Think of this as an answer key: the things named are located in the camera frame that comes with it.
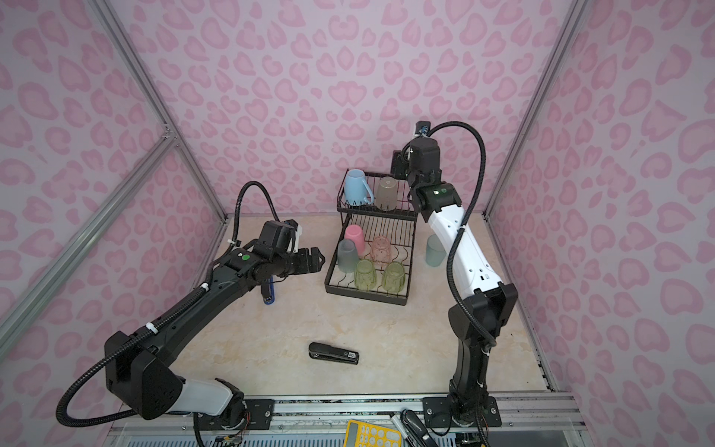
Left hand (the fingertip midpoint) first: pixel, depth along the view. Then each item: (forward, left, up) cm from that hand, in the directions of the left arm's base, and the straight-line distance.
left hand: (315, 255), depth 80 cm
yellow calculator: (-41, -13, -20) cm, 47 cm away
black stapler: (-21, -2, -17) cm, 27 cm away
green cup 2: (+1, -24, -14) cm, 28 cm away
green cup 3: (+21, -21, +3) cm, 31 cm away
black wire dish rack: (+29, -28, -20) cm, 45 cm away
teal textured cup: (+10, -8, -14) cm, 19 cm away
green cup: (+2, -14, -15) cm, 20 cm away
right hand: (+20, -27, +21) cm, 40 cm away
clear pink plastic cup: (+12, -20, -14) cm, 27 cm away
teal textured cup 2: (+11, -39, -15) cm, 43 cm away
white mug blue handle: (+24, -12, +3) cm, 27 cm away
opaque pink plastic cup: (+16, -11, -10) cm, 22 cm away
